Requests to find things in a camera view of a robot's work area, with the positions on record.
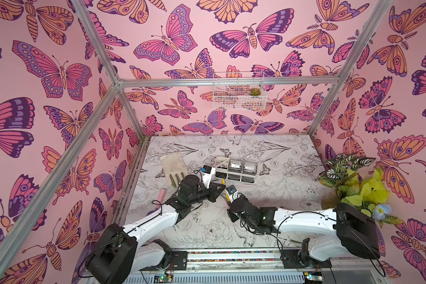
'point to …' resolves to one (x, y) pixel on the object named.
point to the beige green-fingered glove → (174, 168)
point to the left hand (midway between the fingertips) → (226, 186)
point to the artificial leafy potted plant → (367, 195)
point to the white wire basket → (239, 91)
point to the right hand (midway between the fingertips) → (228, 201)
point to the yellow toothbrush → (224, 182)
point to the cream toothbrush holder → (235, 170)
